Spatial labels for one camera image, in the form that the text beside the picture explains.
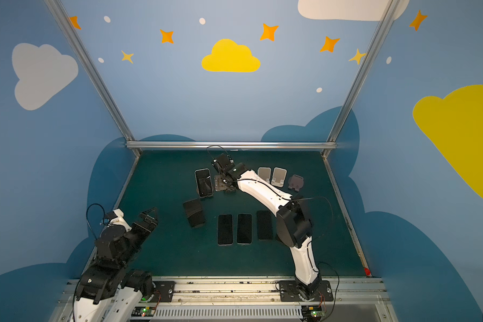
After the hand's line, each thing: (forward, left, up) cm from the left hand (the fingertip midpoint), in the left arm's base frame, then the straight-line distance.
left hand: (157, 213), depth 72 cm
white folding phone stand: (+30, -49, -15) cm, 60 cm away
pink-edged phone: (+3, -23, -21) cm, 32 cm away
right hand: (+21, -25, -7) cm, 34 cm away
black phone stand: (+6, -41, -22) cm, 47 cm away
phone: (+4, -32, -21) cm, 39 cm away
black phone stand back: (+14, -21, -1) cm, 26 cm away
